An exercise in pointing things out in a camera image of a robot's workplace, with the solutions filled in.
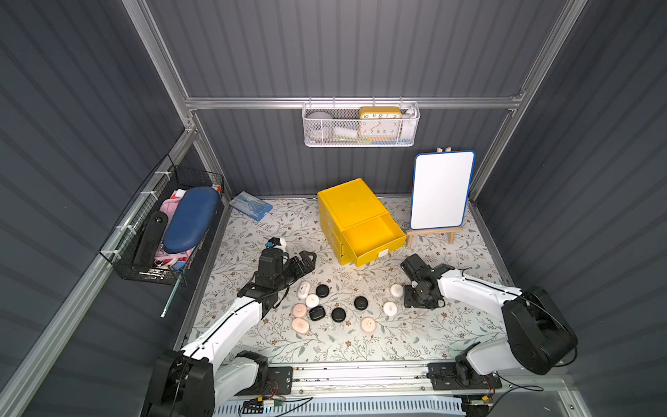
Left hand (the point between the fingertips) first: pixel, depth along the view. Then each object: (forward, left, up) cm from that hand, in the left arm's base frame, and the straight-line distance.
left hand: (308, 260), depth 84 cm
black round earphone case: (-5, -4, -13) cm, 15 cm away
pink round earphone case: (-17, -19, -12) cm, 28 cm away
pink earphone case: (-12, +3, -12) cm, 17 cm away
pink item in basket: (+6, +38, +20) cm, 43 cm away
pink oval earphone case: (-17, +2, -11) cm, 20 cm away
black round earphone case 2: (-10, -17, -12) cm, 23 cm away
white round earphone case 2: (-12, -27, -12) cm, 32 cm away
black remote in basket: (-7, +37, +20) cm, 42 cm away
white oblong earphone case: (-5, +2, -11) cm, 13 cm away
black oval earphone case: (-13, -10, -12) cm, 21 cm away
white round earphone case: (-8, -1, -13) cm, 15 cm away
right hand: (-8, -37, -13) cm, 40 cm away
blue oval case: (+1, +29, +21) cm, 36 cm away
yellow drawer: (+6, -18, +1) cm, 19 cm away
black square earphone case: (-13, -3, -12) cm, 18 cm away
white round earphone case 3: (-5, -30, -11) cm, 33 cm away
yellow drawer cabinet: (+8, -16, +9) cm, 20 cm away
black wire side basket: (-12, +31, +15) cm, 36 cm away
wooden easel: (+16, -45, -5) cm, 48 cm away
